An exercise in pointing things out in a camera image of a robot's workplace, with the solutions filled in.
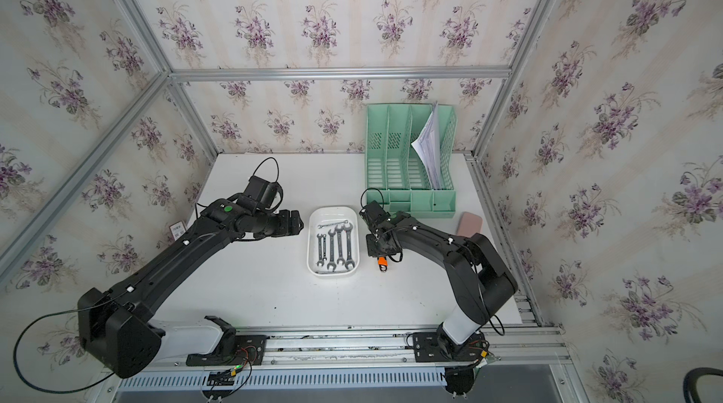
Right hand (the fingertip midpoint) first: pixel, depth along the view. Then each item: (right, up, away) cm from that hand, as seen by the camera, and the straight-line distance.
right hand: (379, 249), depth 89 cm
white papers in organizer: (+15, +35, -1) cm, 38 cm away
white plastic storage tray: (-19, +10, +9) cm, 23 cm away
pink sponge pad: (+33, +7, +9) cm, 35 cm away
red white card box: (-70, +5, +6) cm, 70 cm away
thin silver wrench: (-19, 0, +4) cm, 19 cm away
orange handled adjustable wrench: (+1, -3, -5) cm, 6 cm away
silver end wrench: (-13, +5, +7) cm, 16 cm away
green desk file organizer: (+8, +24, +22) cm, 34 cm away
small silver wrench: (-15, -4, -1) cm, 16 cm away
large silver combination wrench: (-10, -4, -1) cm, 11 cm away
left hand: (-25, +9, -10) cm, 28 cm away
